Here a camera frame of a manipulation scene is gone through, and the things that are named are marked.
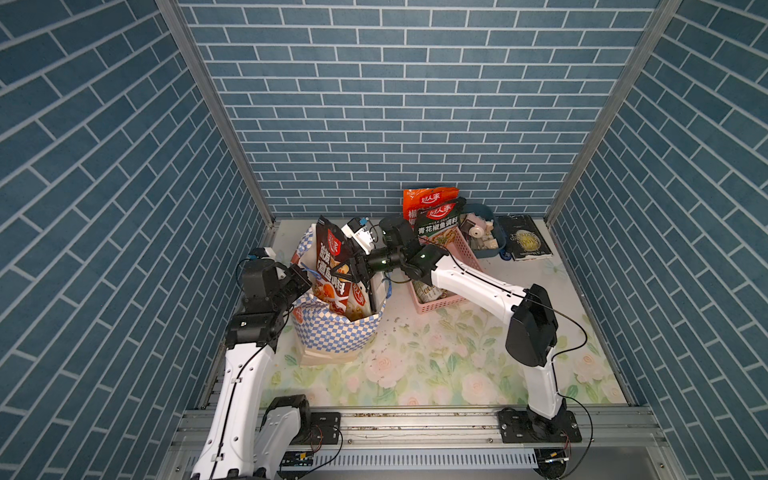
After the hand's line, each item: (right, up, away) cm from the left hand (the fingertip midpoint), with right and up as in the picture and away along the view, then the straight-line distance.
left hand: (316, 267), depth 75 cm
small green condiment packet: (+30, -10, +19) cm, 37 cm away
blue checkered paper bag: (+3, -16, -4) cm, 16 cm away
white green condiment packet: (+10, -10, +6) cm, 15 cm away
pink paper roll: (+49, +10, +34) cm, 61 cm away
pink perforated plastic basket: (+43, +4, +31) cm, 53 cm away
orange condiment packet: (+27, +20, +19) cm, 38 cm away
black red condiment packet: (+3, -5, +2) cm, 6 cm away
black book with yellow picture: (+69, +8, +39) cm, 80 cm away
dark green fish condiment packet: (+34, +12, +24) cm, 43 cm away
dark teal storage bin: (+56, +19, +45) cm, 74 cm away
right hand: (+6, 0, -1) cm, 6 cm away
